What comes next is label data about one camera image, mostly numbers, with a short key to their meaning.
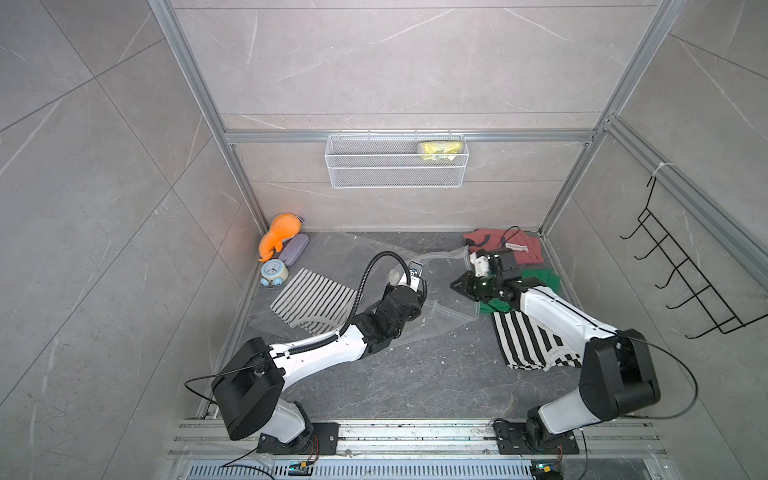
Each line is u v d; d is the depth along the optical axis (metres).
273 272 1.03
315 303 0.98
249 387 0.42
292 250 1.11
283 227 1.13
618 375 0.43
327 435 0.73
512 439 0.73
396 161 1.01
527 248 1.11
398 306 0.58
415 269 0.67
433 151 0.84
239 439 0.43
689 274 0.66
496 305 0.75
